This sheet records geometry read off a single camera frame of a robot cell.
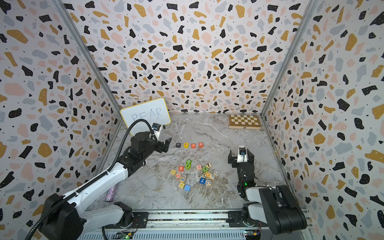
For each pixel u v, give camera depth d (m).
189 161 0.95
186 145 1.01
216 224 0.73
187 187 0.84
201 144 1.03
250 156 0.80
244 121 1.15
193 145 1.03
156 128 0.68
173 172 0.90
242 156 0.74
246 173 0.65
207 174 0.88
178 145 1.03
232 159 0.79
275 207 0.44
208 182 0.85
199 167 0.92
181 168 0.91
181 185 0.84
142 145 0.60
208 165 0.92
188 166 0.92
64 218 0.38
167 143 0.73
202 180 0.86
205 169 0.90
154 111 1.06
